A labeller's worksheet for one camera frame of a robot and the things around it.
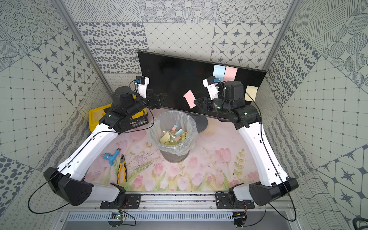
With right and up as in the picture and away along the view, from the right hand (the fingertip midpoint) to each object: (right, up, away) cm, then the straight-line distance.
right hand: (195, 104), depth 65 cm
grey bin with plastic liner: (-12, -17, +22) cm, 30 cm away
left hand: (-19, +8, +4) cm, 21 cm away
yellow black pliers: (-44, -34, +21) cm, 60 cm away
